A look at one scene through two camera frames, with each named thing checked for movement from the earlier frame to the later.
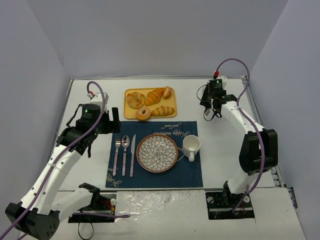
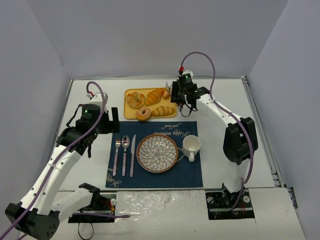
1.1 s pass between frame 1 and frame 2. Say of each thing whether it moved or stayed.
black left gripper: stayed
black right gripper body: moved
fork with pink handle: stayed
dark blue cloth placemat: stayed
